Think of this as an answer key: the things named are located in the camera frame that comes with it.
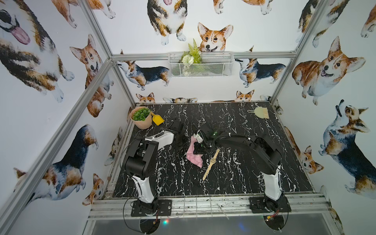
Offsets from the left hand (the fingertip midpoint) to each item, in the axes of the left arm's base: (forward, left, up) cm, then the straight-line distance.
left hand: (190, 143), depth 97 cm
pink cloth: (-13, -4, +5) cm, 14 cm away
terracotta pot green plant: (+13, +31, +12) cm, 36 cm away
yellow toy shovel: (+21, +25, 0) cm, 32 cm away
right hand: (-9, -1, +4) cm, 10 cm away
